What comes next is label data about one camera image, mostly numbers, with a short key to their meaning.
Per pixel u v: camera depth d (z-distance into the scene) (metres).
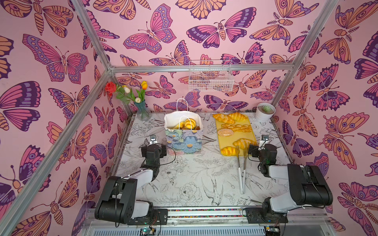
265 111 1.06
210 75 1.06
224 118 1.13
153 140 0.77
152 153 0.70
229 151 0.94
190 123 0.85
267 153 0.73
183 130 0.77
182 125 0.89
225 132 1.03
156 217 0.78
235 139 1.02
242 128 1.09
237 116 1.13
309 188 0.44
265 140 0.80
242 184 0.82
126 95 0.95
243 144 0.96
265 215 0.67
